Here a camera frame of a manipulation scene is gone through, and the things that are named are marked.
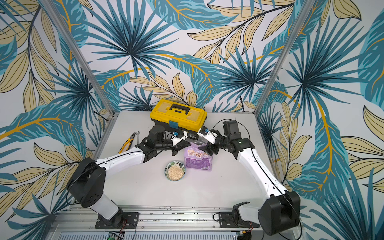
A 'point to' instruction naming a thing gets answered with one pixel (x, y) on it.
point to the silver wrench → (137, 134)
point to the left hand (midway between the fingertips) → (189, 144)
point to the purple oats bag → (195, 158)
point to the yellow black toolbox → (176, 116)
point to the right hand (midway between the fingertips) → (195, 143)
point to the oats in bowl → (175, 173)
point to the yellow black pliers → (127, 144)
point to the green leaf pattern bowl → (171, 164)
